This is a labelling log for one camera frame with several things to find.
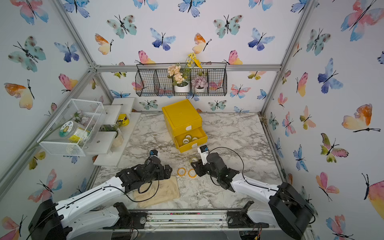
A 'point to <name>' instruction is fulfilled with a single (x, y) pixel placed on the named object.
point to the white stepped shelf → (113, 132)
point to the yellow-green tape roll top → (194, 159)
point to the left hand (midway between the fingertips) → (167, 169)
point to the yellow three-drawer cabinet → (184, 123)
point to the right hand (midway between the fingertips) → (195, 160)
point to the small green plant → (114, 128)
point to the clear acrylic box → (84, 113)
